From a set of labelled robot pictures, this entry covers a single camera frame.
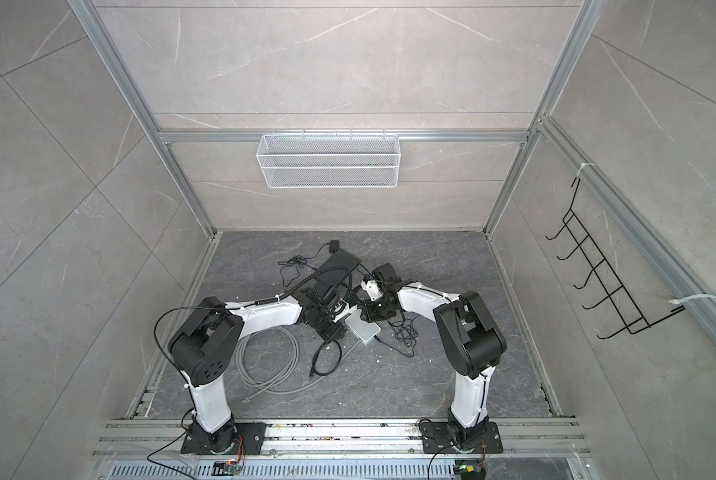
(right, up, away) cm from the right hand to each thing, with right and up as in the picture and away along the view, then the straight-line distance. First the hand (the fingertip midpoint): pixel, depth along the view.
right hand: (366, 313), depth 95 cm
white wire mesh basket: (-13, +51, +5) cm, 53 cm away
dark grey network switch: (-11, +15, +12) cm, 22 cm away
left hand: (-8, -4, -3) cm, 9 cm away
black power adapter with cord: (-28, +14, +12) cm, 34 cm away
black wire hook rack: (+55, +10, -31) cm, 64 cm away
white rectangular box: (-2, -4, -5) cm, 6 cm away
